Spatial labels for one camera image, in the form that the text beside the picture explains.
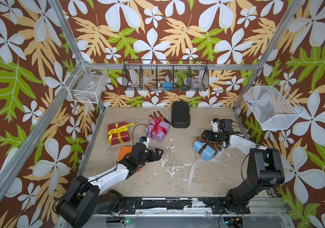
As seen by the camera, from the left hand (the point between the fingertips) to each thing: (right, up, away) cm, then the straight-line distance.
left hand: (158, 150), depth 85 cm
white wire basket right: (+68, +25, -4) cm, 73 cm away
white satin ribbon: (+37, -7, +5) cm, 38 cm away
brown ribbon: (+35, +2, +3) cm, 35 cm away
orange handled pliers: (+1, +21, +29) cm, 36 cm away
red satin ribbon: (-2, +14, +13) cm, 19 cm away
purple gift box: (+1, +7, +10) cm, 12 cm away
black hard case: (+16, +23, +22) cm, 36 cm away
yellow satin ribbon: (-29, +11, +11) cm, 33 cm away
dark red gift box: (-24, +8, +9) cm, 27 cm away
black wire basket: (+5, +50, +13) cm, 52 cm away
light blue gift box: (+31, -1, +1) cm, 31 cm away
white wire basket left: (-44, +41, -1) cm, 60 cm away
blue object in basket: (+6, +42, +8) cm, 43 cm away
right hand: (+33, +9, +10) cm, 36 cm away
